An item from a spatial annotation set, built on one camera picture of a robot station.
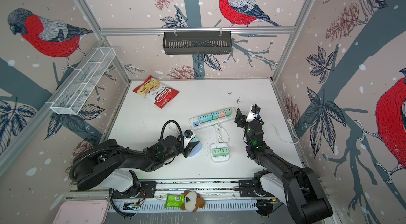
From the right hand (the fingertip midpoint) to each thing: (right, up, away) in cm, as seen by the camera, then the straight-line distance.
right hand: (243, 111), depth 84 cm
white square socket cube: (-13, -25, -3) cm, 28 cm away
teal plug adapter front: (-23, -5, +7) cm, 24 cm away
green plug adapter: (-15, -20, -6) cm, 26 cm away
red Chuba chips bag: (-54, +9, +23) cm, 59 cm away
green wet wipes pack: (-35, -39, -14) cm, 54 cm away
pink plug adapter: (-11, -3, +9) cm, 14 cm away
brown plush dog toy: (-26, -38, -16) cm, 49 cm away
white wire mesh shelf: (-83, +6, -14) cm, 84 cm away
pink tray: (-73, -41, -18) cm, 86 cm away
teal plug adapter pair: (-15, -3, +9) cm, 18 cm away
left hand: (-25, -16, -2) cm, 30 cm away
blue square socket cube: (-26, -21, -2) cm, 33 cm away
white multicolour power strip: (-28, -9, +11) cm, 31 cm away
